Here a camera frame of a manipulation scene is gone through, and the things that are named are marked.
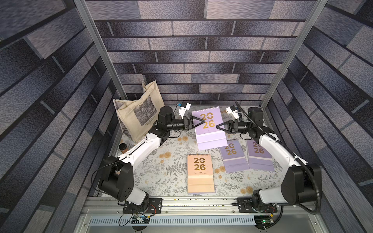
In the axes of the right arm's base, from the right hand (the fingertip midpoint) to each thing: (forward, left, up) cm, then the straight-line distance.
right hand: (216, 127), depth 74 cm
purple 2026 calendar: (-5, +4, -1) cm, 6 cm away
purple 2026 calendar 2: (-5, -14, -26) cm, 30 cm away
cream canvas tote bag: (+16, +47, -7) cm, 50 cm away
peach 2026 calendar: (-17, +8, -22) cm, 29 cm away
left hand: (-1, +8, +5) cm, 9 cm away
